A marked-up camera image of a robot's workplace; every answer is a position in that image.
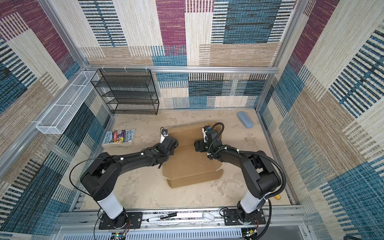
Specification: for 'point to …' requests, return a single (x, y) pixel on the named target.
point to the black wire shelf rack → (127, 91)
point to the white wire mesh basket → (53, 121)
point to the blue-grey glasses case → (245, 119)
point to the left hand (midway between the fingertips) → (168, 143)
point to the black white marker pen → (162, 217)
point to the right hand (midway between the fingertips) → (201, 144)
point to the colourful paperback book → (122, 136)
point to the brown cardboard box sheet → (186, 166)
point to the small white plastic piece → (208, 215)
